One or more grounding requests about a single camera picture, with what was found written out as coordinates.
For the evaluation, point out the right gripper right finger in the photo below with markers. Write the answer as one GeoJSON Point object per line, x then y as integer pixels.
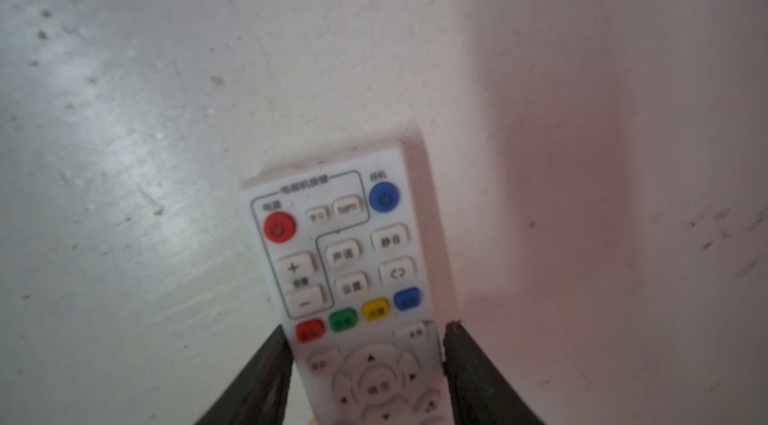
{"type": "Point", "coordinates": [479, 393]}

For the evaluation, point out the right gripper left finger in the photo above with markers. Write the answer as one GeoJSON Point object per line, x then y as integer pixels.
{"type": "Point", "coordinates": [259, 393]}

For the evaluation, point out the white remote control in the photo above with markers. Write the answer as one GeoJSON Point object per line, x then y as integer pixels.
{"type": "Point", "coordinates": [341, 248]}

